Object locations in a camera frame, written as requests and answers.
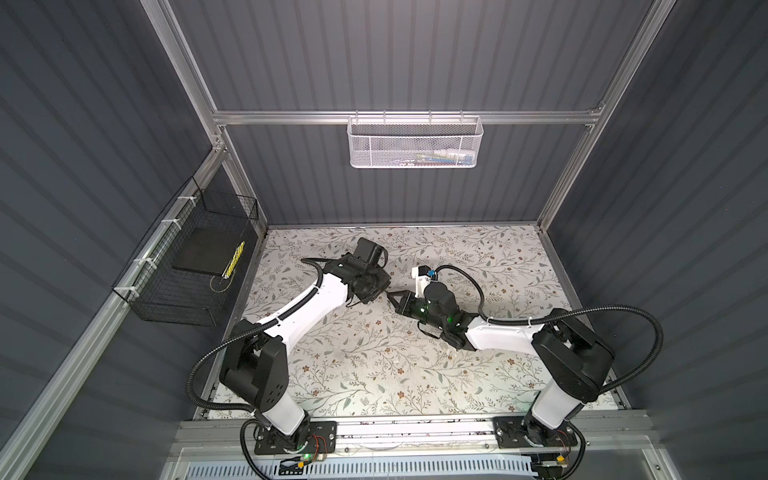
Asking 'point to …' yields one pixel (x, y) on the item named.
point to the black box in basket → (205, 249)
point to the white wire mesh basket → (415, 141)
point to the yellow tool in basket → (234, 261)
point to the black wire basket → (186, 270)
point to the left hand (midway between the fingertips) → (390, 282)
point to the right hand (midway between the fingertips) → (389, 298)
